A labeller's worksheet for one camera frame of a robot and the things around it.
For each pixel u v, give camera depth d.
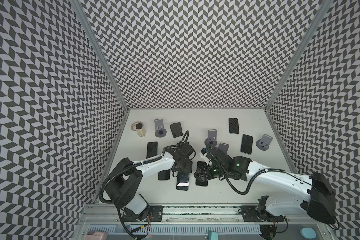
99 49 0.87
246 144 0.96
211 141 0.95
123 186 0.43
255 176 0.48
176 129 0.99
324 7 0.67
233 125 1.03
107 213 0.74
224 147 0.90
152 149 0.95
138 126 0.95
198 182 0.83
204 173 0.64
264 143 0.92
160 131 1.05
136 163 0.47
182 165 0.75
